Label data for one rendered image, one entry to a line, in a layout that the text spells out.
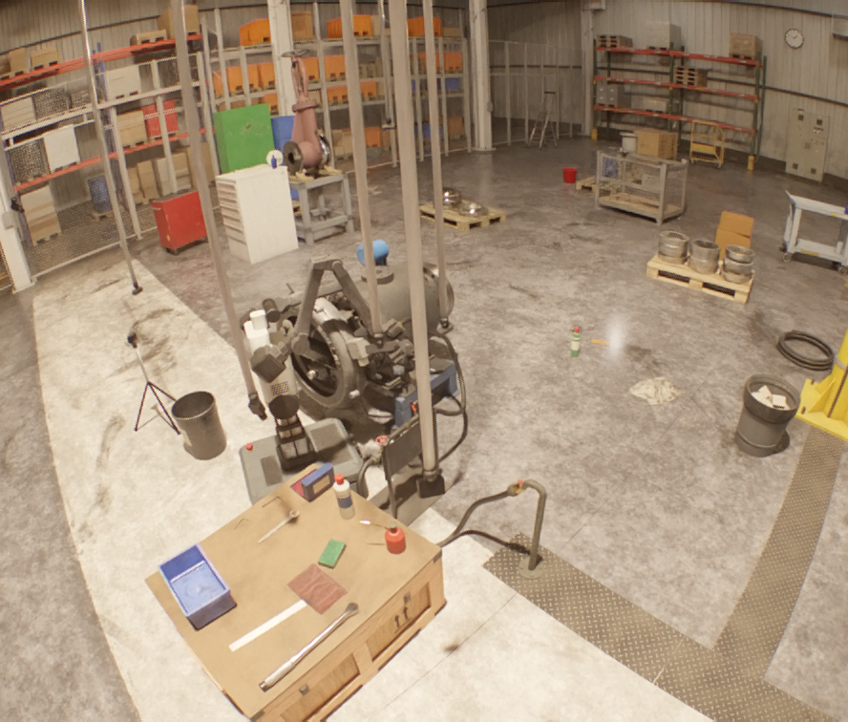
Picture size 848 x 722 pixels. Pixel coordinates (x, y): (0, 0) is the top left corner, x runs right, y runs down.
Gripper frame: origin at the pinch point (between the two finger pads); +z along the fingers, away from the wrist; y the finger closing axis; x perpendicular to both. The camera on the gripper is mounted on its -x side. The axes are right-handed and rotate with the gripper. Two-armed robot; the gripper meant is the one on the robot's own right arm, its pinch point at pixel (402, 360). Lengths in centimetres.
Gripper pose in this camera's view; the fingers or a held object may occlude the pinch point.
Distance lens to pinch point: 245.4
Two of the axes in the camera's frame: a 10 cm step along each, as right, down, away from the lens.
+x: -7.6, 6.5, -0.2
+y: -4.2, -4.6, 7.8
